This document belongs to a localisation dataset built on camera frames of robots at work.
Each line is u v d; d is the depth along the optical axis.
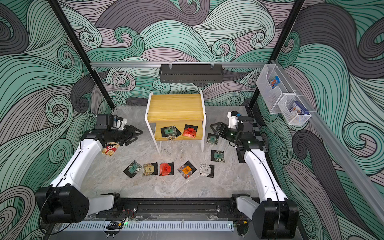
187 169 0.87
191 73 0.95
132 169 0.87
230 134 0.66
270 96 0.84
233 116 0.70
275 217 0.37
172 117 0.74
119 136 0.67
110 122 0.64
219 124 0.69
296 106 0.66
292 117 0.68
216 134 0.70
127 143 0.72
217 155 0.93
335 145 0.52
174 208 0.74
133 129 0.73
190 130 0.86
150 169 0.87
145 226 0.76
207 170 0.86
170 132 0.83
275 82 0.83
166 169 0.87
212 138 1.01
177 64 0.94
